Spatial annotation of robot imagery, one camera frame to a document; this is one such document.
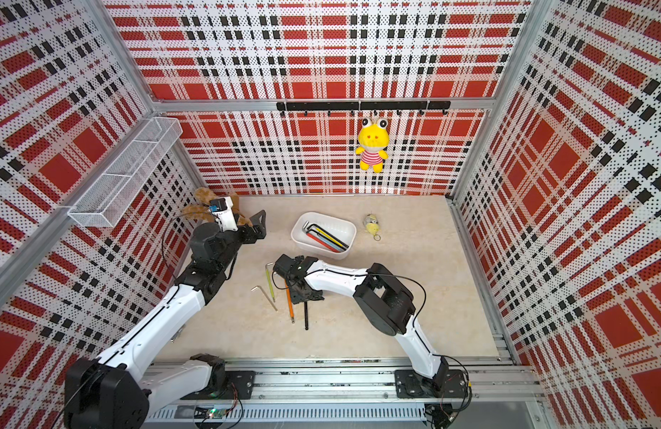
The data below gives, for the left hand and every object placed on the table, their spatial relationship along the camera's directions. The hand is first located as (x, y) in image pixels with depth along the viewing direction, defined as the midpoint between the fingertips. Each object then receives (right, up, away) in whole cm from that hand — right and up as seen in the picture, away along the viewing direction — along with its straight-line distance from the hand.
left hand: (255, 213), depth 79 cm
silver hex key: (-4, -26, +15) cm, 30 cm away
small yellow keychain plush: (+38, -4, +28) cm, 48 cm away
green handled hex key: (0, -25, +17) cm, 30 cm away
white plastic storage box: (+25, -5, +29) cm, 39 cm away
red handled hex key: (+18, -11, +26) cm, 34 cm away
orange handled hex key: (+8, -31, +10) cm, 33 cm away
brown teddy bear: (-33, +2, +29) cm, 44 cm away
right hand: (+14, -28, +11) cm, 33 cm away
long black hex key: (+14, -34, +8) cm, 37 cm away
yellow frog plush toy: (+37, +26, +14) cm, 47 cm away
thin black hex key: (+22, -11, +26) cm, 36 cm away
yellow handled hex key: (+20, -8, +29) cm, 36 cm away
